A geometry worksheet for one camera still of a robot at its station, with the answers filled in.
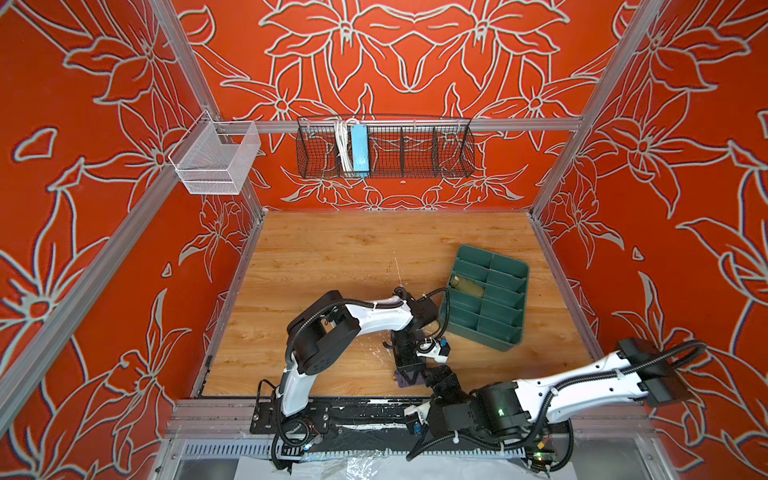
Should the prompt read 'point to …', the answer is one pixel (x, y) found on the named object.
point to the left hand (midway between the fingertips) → (413, 377)
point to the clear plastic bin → (214, 157)
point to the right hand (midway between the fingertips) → (423, 380)
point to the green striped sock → (467, 285)
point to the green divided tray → (486, 298)
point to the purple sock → (410, 377)
